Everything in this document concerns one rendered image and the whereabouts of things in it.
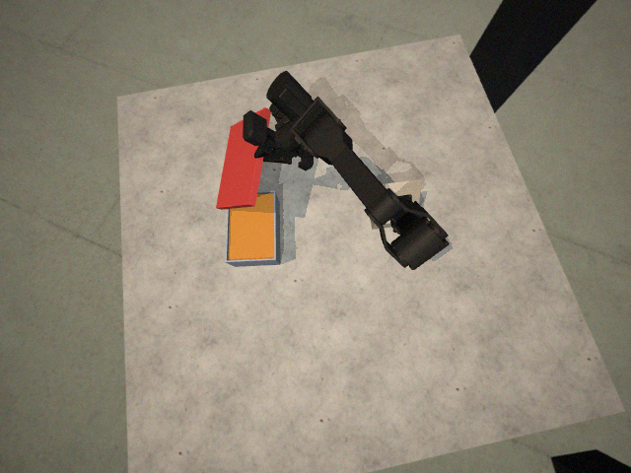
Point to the red lid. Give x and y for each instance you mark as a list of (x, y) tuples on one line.
[(241, 172)]

